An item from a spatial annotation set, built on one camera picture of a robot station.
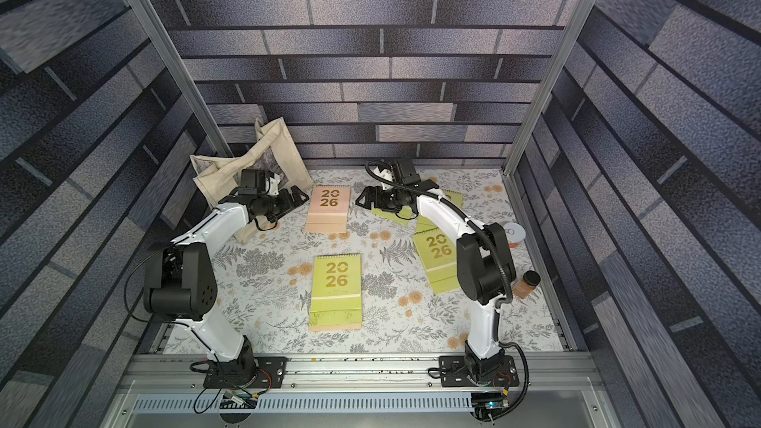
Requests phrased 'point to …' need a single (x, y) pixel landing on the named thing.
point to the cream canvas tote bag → (271, 150)
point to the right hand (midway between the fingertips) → (364, 201)
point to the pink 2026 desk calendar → (332, 328)
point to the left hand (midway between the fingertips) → (301, 199)
